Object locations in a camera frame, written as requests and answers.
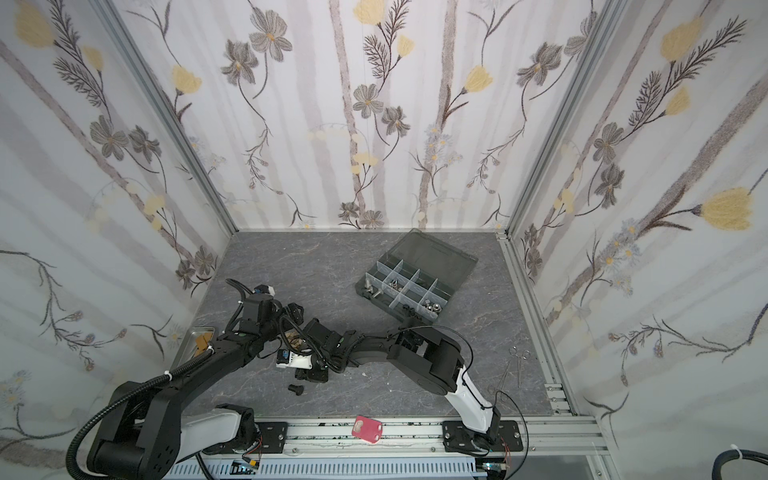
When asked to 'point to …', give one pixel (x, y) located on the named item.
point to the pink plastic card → (367, 429)
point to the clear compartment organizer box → (417, 276)
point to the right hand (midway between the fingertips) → (300, 364)
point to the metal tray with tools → (196, 340)
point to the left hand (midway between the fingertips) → (297, 309)
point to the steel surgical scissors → (525, 355)
